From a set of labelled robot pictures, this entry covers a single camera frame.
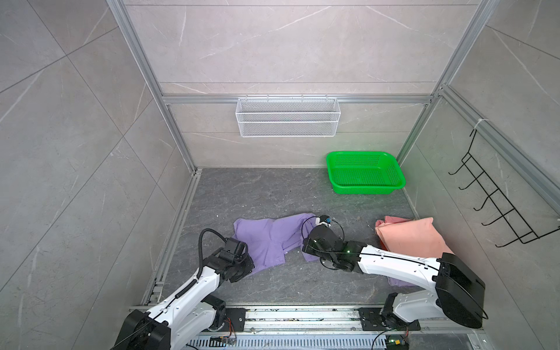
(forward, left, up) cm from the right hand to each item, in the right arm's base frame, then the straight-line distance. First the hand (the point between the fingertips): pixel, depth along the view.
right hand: (301, 240), depth 83 cm
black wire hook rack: (-11, -59, +23) cm, 65 cm away
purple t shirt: (+4, +13, -8) cm, 16 cm away
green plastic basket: (+44, -39, -10) cm, 59 cm away
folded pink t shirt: (+1, -45, -1) cm, 45 cm away
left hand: (-5, +19, -7) cm, 21 cm away
